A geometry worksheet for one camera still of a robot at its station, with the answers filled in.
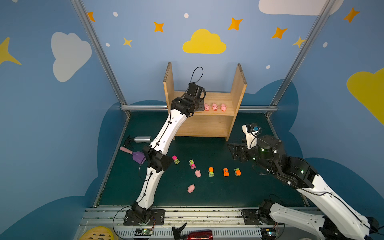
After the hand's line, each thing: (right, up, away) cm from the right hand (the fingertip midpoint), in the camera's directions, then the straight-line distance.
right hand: (237, 141), depth 64 cm
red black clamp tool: (-15, -44, +5) cm, 47 cm away
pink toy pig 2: (-2, +17, +20) cm, 27 cm away
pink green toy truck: (-30, -15, +29) cm, 45 cm away
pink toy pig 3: (-11, +18, +20) cm, 29 cm away
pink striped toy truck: (-20, -17, +27) cm, 38 cm away
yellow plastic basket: (-64, -43, +5) cm, 77 cm away
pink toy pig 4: (-17, -22, +25) cm, 37 cm away
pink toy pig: (-7, +18, +20) cm, 28 cm away
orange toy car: (+1, -21, +25) cm, 33 cm away
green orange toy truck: (+8, -21, +24) cm, 33 cm away
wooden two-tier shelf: (-7, +8, +43) cm, 45 cm away
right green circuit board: (+18, -45, +7) cm, 49 cm away
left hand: (-15, +20, +20) cm, 32 cm away
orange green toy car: (-8, -21, +24) cm, 33 cm away
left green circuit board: (-43, -44, +7) cm, 62 cm away
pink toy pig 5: (-20, -28, +19) cm, 39 cm away
